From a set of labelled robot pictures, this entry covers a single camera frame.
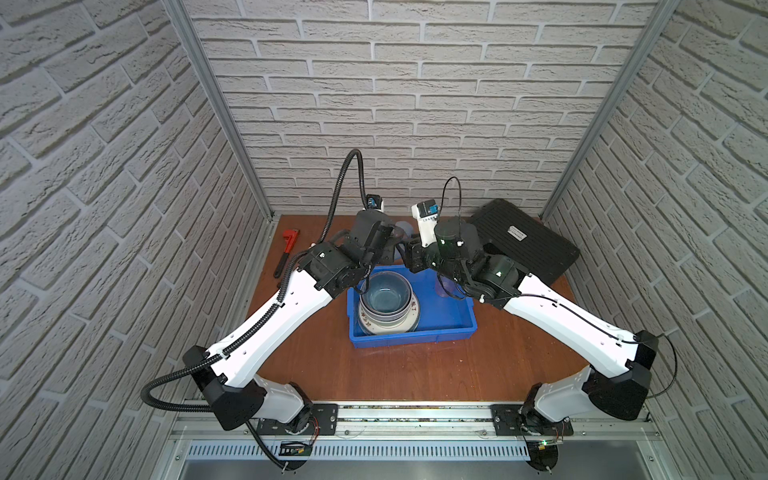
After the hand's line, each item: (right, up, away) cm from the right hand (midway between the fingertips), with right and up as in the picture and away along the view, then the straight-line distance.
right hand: (403, 238), depth 67 cm
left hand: (-4, +1, +2) cm, 5 cm away
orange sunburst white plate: (-3, -26, +18) cm, 32 cm away
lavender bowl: (-5, -22, +13) cm, 26 cm away
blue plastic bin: (+12, -24, +21) cm, 34 cm away
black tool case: (+39, +4, +39) cm, 56 cm away
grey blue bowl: (-4, -17, +20) cm, 27 cm away
